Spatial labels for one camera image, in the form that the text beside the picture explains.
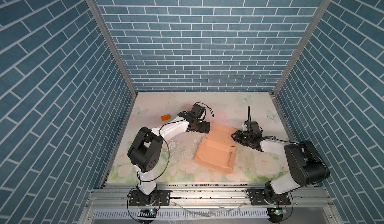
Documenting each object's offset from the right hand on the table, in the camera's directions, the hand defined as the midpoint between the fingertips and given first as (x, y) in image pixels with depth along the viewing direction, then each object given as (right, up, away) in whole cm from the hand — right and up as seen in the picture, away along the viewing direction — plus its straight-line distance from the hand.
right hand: (231, 134), depth 95 cm
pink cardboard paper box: (-11, -10, -4) cm, 15 cm away
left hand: (-17, +5, -3) cm, 18 cm away
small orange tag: (-45, +10, +10) cm, 47 cm away
